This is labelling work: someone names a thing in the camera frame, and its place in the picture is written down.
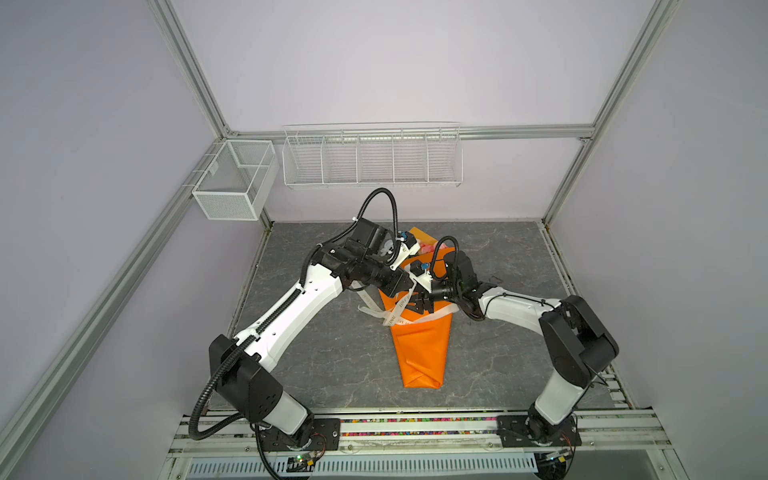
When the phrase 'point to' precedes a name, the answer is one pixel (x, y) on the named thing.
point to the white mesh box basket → (239, 180)
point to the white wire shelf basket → (374, 155)
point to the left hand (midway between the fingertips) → (410, 288)
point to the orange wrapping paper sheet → (423, 346)
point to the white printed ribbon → (390, 314)
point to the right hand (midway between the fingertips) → (398, 296)
